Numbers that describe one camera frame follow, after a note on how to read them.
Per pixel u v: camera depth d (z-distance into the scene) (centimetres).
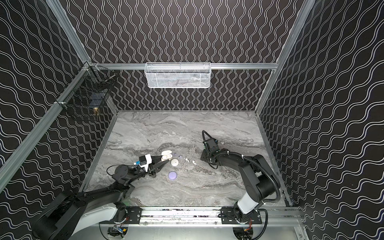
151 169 66
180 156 95
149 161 61
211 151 73
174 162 90
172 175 87
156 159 68
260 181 46
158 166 67
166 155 70
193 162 92
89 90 95
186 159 94
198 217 76
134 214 74
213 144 76
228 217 73
